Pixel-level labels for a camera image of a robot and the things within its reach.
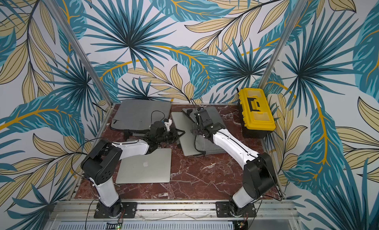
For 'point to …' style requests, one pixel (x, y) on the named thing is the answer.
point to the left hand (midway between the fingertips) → (185, 133)
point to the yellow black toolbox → (256, 115)
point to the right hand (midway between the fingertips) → (197, 126)
